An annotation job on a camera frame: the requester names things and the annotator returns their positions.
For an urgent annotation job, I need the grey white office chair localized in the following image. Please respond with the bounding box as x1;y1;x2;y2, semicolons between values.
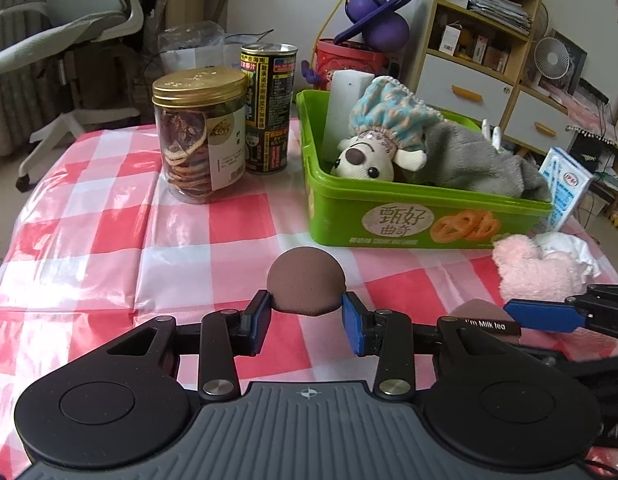
0;0;162;193

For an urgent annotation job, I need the white desk fan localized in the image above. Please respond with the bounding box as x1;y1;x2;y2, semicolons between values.
534;37;572;92

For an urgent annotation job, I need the pink patterned cloth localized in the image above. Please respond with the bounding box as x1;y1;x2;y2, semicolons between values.
564;95;618;141

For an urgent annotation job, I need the crumpled white cloth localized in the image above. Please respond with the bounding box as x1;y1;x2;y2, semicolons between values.
531;231;602;281

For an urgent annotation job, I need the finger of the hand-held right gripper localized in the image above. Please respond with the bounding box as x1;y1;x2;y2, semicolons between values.
504;284;618;335

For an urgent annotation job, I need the red white checkered tablecloth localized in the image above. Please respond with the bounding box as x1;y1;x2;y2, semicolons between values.
0;125;618;466

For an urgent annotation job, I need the blue white milk carton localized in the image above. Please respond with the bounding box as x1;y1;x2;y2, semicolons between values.
538;146;596;233

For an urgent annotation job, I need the purple bouncing ball toy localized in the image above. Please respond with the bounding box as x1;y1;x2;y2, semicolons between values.
316;0;417;52

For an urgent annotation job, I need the round hand fan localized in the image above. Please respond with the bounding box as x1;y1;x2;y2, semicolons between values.
531;2;550;43

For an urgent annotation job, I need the small white box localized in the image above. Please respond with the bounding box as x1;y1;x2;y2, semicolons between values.
441;25;462;56

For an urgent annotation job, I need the stack of magazines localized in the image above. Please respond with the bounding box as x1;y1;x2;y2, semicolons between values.
466;0;532;36

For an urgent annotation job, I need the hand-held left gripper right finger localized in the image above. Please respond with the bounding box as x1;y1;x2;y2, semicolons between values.
341;292;512;401

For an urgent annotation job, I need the black green drink can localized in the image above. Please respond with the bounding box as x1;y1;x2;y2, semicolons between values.
239;42;299;176

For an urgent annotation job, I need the clear plastic bag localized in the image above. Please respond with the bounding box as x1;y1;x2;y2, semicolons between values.
156;20;230;81

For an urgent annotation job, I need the grey plush cloth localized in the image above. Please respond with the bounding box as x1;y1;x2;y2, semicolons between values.
399;120;552;200

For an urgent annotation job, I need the red printed bucket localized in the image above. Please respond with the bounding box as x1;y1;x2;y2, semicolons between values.
311;37;395;92

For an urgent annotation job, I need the pink plush toy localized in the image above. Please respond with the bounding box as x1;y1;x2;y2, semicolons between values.
491;234;590;306

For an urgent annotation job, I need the mouse doll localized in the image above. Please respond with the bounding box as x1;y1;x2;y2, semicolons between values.
331;76;442;181

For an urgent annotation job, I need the brown round puff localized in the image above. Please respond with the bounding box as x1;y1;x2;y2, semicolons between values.
266;247;346;317

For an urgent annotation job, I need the dark picture frame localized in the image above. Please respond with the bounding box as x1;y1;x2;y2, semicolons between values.
549;29;588;96

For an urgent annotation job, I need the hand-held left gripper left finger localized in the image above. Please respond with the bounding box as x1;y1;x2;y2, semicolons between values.
106;290;273;401

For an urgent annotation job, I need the white sponge block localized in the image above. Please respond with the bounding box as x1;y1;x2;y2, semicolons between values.
323;70;377;148

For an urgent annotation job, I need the wooden cabinet with white drawers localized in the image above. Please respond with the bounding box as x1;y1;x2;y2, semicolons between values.
404;0;572;153

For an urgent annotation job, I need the milk tea packet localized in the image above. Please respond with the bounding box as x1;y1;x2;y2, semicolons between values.
451;298;522;356

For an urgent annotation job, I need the clear jar with gold lid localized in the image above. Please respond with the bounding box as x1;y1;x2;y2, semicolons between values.
152;66;247;205

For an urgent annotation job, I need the green plastic box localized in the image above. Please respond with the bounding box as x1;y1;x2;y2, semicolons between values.
295;87;554;249

